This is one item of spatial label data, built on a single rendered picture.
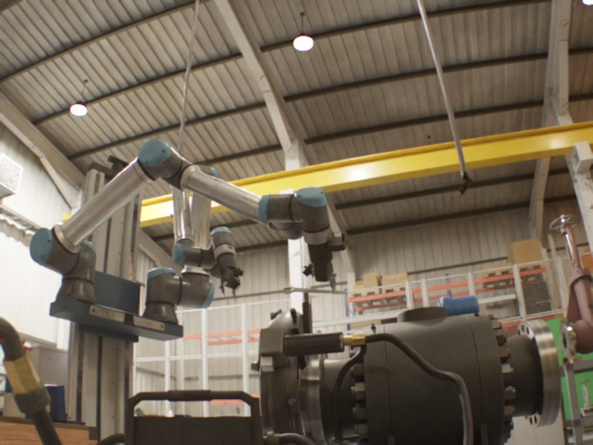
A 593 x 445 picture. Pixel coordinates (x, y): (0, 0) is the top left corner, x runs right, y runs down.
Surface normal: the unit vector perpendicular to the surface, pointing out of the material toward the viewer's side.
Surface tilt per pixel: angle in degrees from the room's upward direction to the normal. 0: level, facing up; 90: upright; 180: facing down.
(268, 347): 68
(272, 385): 84
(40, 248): 92
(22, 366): 109
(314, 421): 115
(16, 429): 90
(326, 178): 90
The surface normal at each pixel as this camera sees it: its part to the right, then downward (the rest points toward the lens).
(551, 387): -0.14, -0.02
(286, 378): 0.39, -0.48
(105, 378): 0.80, -0.27
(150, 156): -0.21, -0.43
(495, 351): -0.18, -0.62
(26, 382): 0.80, 0.05
